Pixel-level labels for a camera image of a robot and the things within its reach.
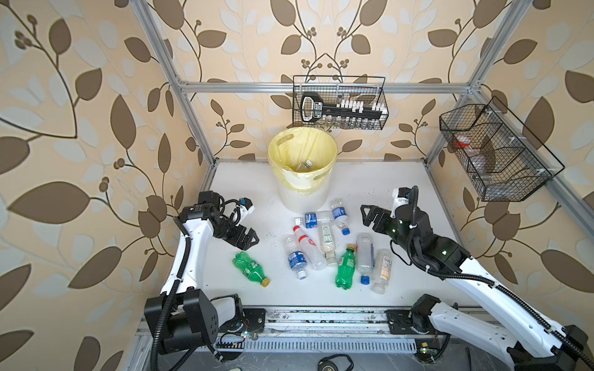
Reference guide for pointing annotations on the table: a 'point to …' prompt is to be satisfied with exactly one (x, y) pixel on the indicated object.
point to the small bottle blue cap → (340, 215)
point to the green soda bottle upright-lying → (346, 271)
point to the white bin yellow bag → (302, 159)
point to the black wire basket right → (504, 161)
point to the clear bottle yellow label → (382, 270)
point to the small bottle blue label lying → (322, 219)
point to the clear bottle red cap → (311, 250)
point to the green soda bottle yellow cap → (250, 268)
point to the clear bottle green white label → (327, 231)
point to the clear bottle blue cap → (365, 256)
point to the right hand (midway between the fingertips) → (371, 211)
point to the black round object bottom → (327, 365)
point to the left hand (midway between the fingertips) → (240, 232)
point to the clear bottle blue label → (296, 256)
